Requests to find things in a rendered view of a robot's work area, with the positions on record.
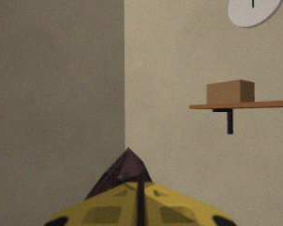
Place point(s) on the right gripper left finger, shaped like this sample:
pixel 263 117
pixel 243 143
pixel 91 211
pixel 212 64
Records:
pixel 115 207

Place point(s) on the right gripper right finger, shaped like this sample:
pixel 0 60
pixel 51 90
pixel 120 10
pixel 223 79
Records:
pixel 162 204

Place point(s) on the maroon pillowcase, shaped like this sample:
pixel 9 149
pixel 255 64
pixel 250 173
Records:
pixel 127 168

